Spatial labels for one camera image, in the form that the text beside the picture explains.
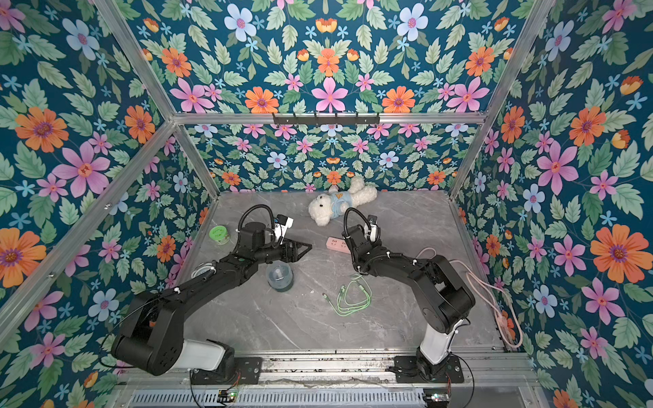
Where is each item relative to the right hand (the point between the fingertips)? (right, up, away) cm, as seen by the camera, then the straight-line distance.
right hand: (373, 235), depth 95 cm
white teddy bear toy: (-20, +11, +9) cm, 24 cm away
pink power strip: (-14, -4, +4) cm, 15 cm away
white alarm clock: (-62, -12, -4) cm, 63 cm away
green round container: (-62, 0, +6) cm, 62 cm away
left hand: (-23, -2, -12) cm, 26 cm away
